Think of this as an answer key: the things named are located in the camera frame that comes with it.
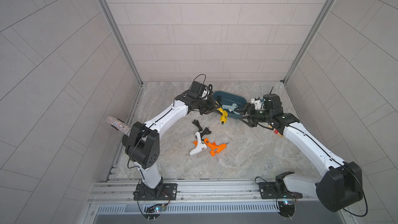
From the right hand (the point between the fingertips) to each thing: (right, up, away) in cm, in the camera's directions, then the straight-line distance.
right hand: (236, 113), depth 76 cm
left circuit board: (-38, -41, -11) cm, 57 cm away
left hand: (-6, +3, +6) cm, 9 cm away
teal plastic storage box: (-3, +6, +30) cm, 31 cm away
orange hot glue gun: (-11, -20, +7) cm, 23 cm away
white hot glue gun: (-18, -20, +8) cm, 28 cm away
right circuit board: (+22, -42, -7) cm, 48 cm away
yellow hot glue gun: (-6, -2, +1) cm, 6 cm away
